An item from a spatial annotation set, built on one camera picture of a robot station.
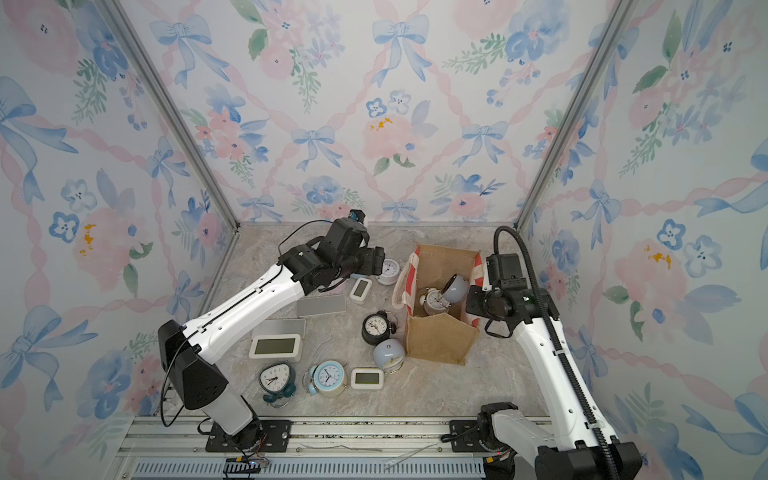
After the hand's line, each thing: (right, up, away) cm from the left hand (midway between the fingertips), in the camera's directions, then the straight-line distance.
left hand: (374, 253), depth 77 cm
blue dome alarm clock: (+4, -27, +3) cm, 28 cm away
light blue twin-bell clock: (-13, -34, +3) cm, 36 cm away
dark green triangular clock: (-26, -34, +2) cm, 42 cm away
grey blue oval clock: (+23, -11, +12) cm, 28 cm away
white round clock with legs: (+18, -15, +16) cm, 28 cm away
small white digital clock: (-6, -12, +21) cm, 25 cm away
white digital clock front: (-2, -34, +5) cm, 35 cm away
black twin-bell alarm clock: (0, -22, +12) cm, 25 cm away
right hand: (+26, -12, 0) cm, 29 cm away
